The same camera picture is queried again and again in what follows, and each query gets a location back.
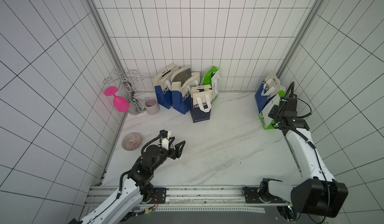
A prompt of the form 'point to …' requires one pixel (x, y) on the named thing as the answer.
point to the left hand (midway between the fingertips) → (178, 142)
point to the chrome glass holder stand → (137, 106)
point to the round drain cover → (131, 141)
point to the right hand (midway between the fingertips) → (280, 109)
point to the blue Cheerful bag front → (163, 87)
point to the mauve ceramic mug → (151, 105)
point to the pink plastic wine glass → (120, 104)
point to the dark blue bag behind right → (270, 86)
